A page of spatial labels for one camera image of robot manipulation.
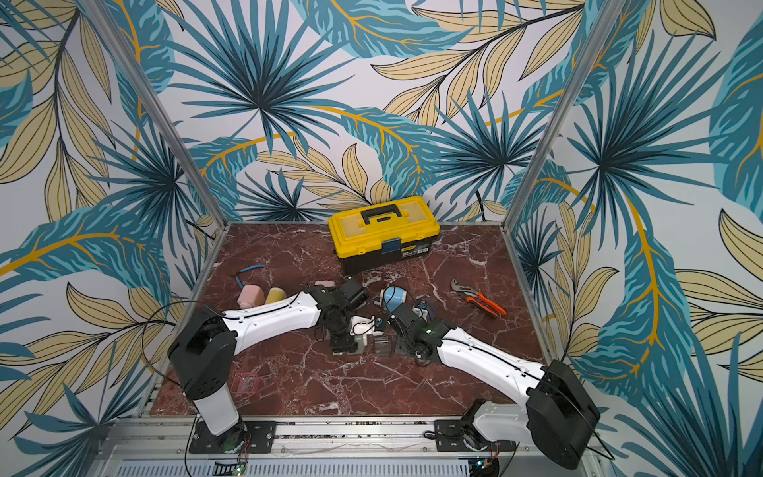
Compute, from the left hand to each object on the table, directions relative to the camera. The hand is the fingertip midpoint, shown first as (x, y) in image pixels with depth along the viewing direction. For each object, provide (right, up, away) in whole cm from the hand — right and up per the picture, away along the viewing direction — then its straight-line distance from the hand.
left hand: (348, 338), depth 85 cm
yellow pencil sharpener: (-23, +12, +6) cm, 27 cm away
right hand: (+16, -1, -2) cm, 16 cm away
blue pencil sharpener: (+13, +10, +8) cm, 18 cm away
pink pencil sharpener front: (-31, +11, +7) cm, 34 cm away
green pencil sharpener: (+3, +1, -4) cm, 5 cm away
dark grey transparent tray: (+10, -3, +3) cm, 10 cm away
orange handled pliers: (+41, +9, +13) cm, 44 cm away
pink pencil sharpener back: (-10, +14, +18) cm, 25 cm away
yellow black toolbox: (+8, +31, +10) cm, 33 cm away
